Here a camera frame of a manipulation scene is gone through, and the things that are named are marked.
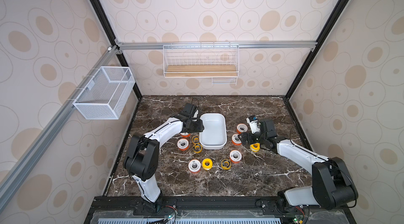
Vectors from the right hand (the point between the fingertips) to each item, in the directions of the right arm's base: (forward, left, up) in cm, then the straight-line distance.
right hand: (244, 134), depth 90 cm
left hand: (+2, +23, +3) cm, 23 cm away
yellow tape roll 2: (-4, -7, -6) cm, 11 cm away
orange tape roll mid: (-4, +36, -6) cm, 37 cm away
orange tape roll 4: (+9, 0, -6) cm, 11 cm away
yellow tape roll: (-16, +20, -6) cm, 27 cm away
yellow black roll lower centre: (-15, +10, -7) cm, 19 cm away
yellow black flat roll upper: (-1, +28, -6) cm, 29 cm away
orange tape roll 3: (-10, +5, -7) cm, 13 cm away
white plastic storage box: (+3, +17, -6) cm, 18 cm away
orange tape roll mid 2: (0, +4, -6) cm, 7 cm away
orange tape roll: (+2, +35, -5) cm, 36 cm away
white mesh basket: (+23, +93, +5) cm, 96 cm away
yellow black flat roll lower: (-6, +27, -6) cm, 28 cm away
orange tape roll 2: (-17, +28, -6) cm, 33 cm away
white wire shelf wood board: (+39, +14, +22) cm, 47 cm away
